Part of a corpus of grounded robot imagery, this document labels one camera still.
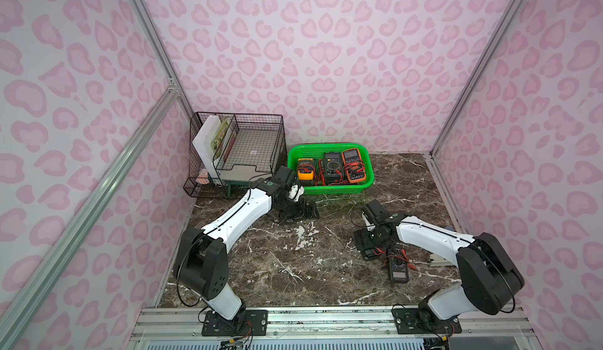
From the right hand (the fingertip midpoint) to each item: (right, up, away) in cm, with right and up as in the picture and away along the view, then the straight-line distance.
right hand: (365, 240), depth 89 cm
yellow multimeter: (-23, +27, +6) cm, 36 cm away
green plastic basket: (-18, +36, +25) cm, 47 cm away
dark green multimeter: (-11, +26, +12) cm, 30 cm away
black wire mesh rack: (-55, +36, +7) cm, 66 cm away
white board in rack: (-61, +37, 0) cm, 72 cm away
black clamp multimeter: (+9, -5, -7) cm, 13 cm away
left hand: (-21, +11, -7) cm, 24 cm away
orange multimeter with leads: (-2, +28, +12) cm, 31 cm away
